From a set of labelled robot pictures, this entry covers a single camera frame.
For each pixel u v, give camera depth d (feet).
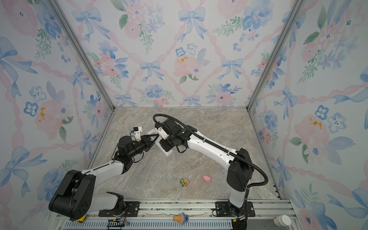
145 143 2.45
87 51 2.88
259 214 2.40
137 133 2.59
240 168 1.44
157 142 2.62
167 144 2.25
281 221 2.14
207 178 2.74
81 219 2.27
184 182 2.64
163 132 2.32
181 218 2.26
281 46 2.69
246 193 1.83
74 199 1.39
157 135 2.67
